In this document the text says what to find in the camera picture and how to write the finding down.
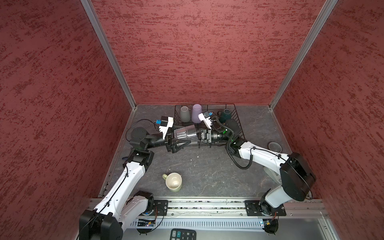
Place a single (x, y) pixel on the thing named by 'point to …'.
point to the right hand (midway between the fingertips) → (188, 140)
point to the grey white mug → (185, 114)
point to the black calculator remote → (179, 234)
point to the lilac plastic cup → (196, 110)
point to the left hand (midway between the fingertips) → (188, 137)
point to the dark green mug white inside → (226, 115)
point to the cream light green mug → (173, 181)
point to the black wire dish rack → (205, 124)
